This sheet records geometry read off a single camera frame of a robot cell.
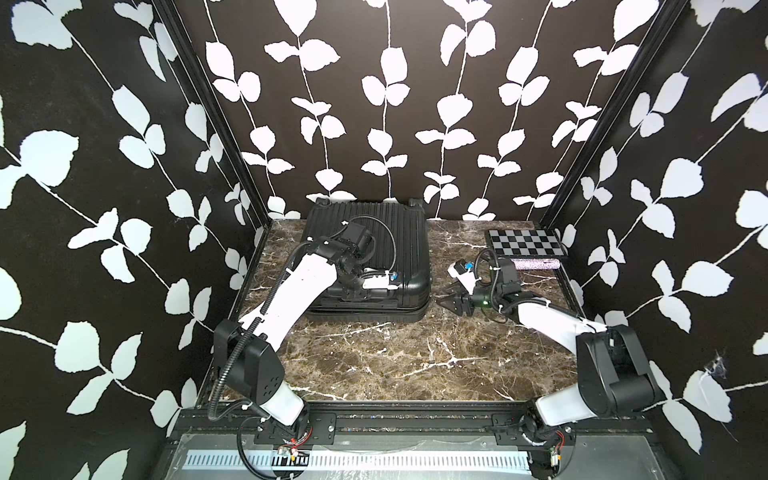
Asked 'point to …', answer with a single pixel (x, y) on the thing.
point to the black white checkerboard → (527, 243)
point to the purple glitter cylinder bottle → (536, 263)
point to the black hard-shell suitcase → (401, 292)
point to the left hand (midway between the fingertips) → (366, 280)
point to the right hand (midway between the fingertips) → (441, 291)
